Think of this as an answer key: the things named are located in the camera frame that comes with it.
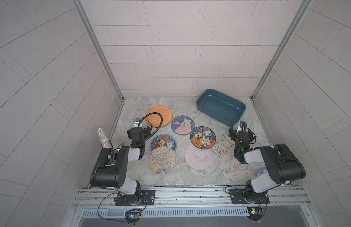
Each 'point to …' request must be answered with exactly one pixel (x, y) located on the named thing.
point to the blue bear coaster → (163, 140)
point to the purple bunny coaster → (182, 125)
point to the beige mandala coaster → (162, 160)
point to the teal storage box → (220, 107)
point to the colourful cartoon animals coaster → (203, 137)
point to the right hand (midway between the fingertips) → (239, 125)
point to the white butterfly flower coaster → (233, 170)
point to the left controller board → (132, 215)
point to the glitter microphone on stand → (104, 138)
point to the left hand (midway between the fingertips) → (142, 124)
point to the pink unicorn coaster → (197, 159)
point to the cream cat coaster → (224, 144)
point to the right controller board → (255, 213)
